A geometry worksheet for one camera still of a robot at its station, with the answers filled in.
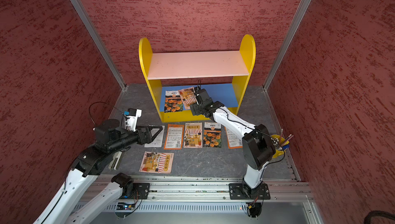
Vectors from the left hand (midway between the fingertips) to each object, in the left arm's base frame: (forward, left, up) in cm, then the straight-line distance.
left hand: (156, 132), depth 67 cm
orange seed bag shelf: (+8, -40, -26) cm, 49 cm away
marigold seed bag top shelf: (+12, -27, -27) cm, 40 cm away
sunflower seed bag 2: (-5, +5, -26) cm, 27 cm away
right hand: (+23, -19, -11) cm, 32 cm away
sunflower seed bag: (+30, -11, -12) cm, 34 cm away
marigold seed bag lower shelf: (+27, -2, -12) cm, 29 cm away
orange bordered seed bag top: (+9, -3, -26) cm, 27 cm away
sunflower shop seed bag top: (+11, -15, -27) cm, 33 cm away
